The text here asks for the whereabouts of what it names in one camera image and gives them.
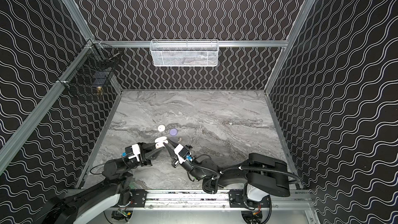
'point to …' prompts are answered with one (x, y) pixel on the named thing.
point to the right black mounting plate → (237, 199)
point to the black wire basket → (93, 72)
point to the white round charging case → (161, 128)
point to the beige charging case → (159, 142)
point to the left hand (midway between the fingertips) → (163, 147)
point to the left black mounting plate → (139, 196)
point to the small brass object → (98, 90)
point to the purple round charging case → (173, 131)
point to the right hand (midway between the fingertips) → (168, 140)
